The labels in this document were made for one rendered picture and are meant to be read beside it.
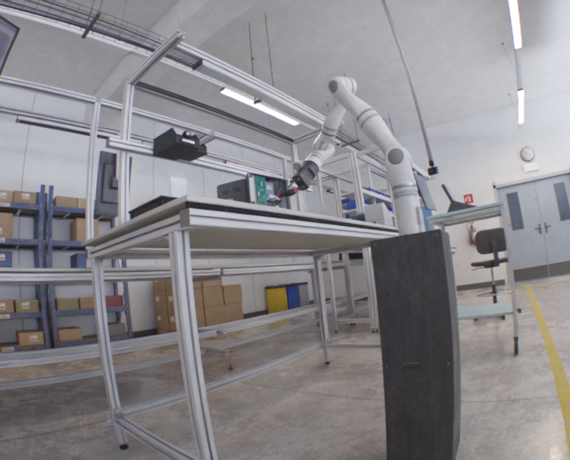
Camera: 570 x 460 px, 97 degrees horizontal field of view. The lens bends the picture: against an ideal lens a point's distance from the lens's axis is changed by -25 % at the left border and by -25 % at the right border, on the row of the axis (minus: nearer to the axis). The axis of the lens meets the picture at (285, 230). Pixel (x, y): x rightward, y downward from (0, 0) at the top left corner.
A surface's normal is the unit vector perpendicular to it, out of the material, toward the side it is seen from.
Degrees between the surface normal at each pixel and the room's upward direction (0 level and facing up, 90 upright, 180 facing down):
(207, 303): 90
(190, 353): 90
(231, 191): 90
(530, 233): 90
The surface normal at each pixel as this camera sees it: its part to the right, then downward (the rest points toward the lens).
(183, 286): 0.78, -0.17
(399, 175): -0.57, -0.06
